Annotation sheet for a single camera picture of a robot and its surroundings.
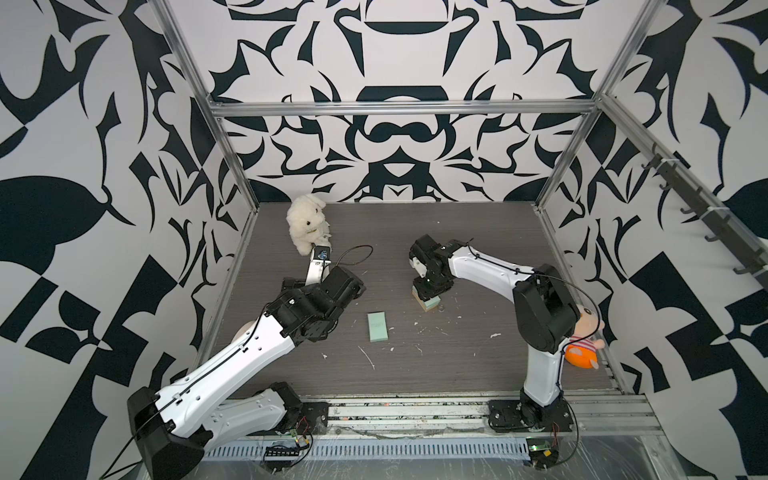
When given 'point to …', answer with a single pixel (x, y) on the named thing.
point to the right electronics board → (542, 454)
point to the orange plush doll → (582, 347)
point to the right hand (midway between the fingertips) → (424, 288)
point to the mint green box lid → (429, 303)
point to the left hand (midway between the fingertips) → (309, 278)
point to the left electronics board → (279, 450)
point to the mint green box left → (378, 330)
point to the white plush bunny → (307, 223)
